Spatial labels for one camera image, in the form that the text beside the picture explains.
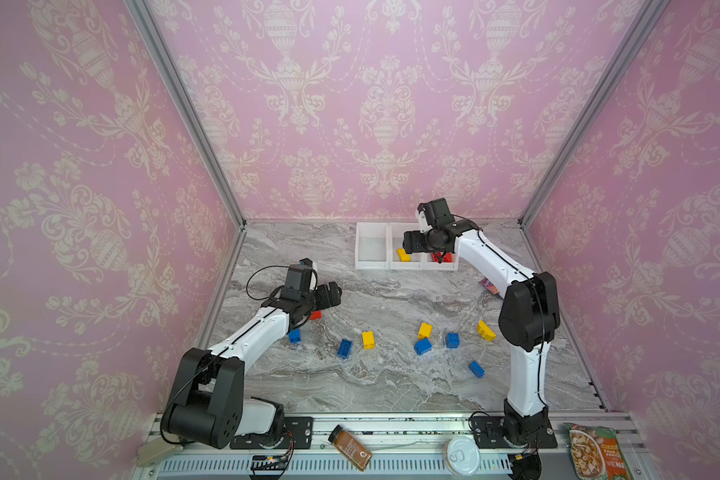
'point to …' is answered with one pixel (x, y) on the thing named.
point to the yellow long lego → (403, 256)
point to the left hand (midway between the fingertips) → (332, 294)
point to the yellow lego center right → (425, 330)
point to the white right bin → (428, 264)
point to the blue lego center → (423, 346)
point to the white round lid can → (462, 456)
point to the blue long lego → (344, 348)
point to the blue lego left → (295, 336)
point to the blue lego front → (477, 369)
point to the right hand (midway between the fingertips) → (417, 241)
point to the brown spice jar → (349, 448)
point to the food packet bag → (596, 453)
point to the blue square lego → (452, 340)
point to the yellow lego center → (368, 340)
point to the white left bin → (372, 246)
